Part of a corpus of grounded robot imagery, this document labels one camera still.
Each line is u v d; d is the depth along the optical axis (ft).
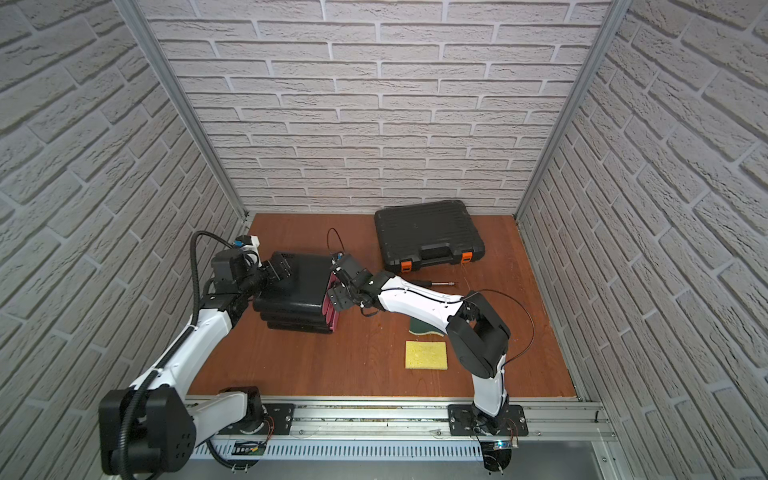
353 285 2.12
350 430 2.39
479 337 1.54
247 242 2.41
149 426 1.28
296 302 2.66
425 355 2.73
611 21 2.30
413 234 3.52
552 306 3.29
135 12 2.29
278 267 2.45
